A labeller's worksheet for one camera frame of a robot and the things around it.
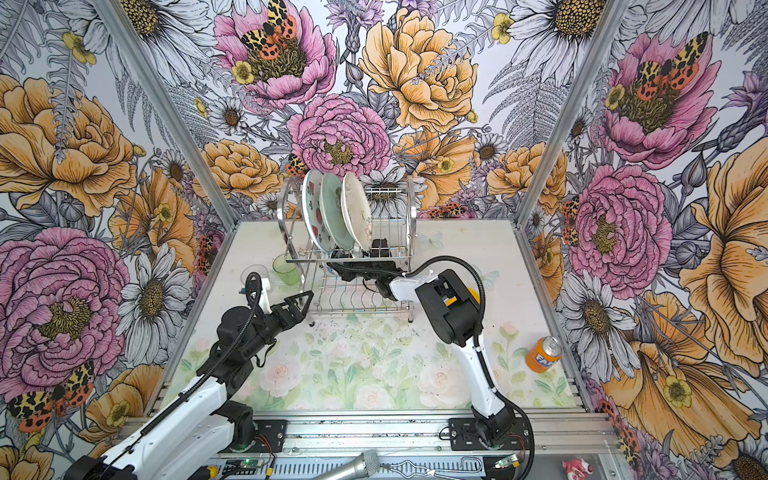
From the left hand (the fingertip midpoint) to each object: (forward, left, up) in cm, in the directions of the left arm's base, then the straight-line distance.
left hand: (307, 305), depth 81 cm
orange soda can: (-12, -61, -4) cm, 63 cm away
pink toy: (-36, -63, -10) cm, 73 cm away
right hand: (+14, -4, -4) cm, 15 cm away
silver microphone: (-34, -16, -10) cm, 39 cm away
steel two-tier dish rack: (+17, -23, +12) cm, 32 cm away
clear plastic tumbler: (+18, +21, -7) cm, 28 cm away
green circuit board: (-33, +12, -15) cm, 39 cm away
